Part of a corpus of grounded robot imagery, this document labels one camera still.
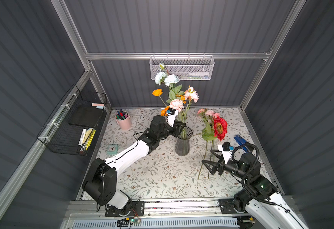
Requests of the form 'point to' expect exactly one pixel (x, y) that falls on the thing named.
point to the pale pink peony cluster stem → (209, 113)
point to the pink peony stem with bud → (208, 134)
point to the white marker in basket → (81, 140)
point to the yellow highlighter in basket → (91, 136)
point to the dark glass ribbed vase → (182, 145)
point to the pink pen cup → (125, 124)
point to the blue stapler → (241, 141)
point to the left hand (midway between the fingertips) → (183, 123)
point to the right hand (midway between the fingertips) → (210, 156)
